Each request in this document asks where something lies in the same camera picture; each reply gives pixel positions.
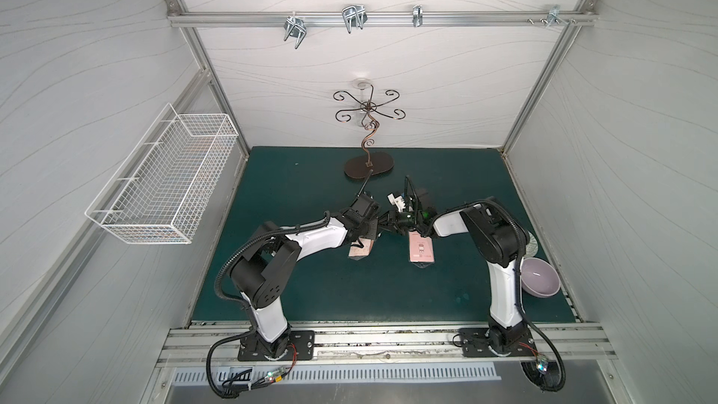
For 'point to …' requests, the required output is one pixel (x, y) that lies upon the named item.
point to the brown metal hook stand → (365, 166)
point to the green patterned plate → (532, 247)
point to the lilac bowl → (538, 278)
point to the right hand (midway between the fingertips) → (373, 221)
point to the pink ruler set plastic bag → (356, 252)
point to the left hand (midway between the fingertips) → (372, 226)
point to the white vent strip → (260, 376)
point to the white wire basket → (163, 185)
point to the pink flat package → (421, 248)
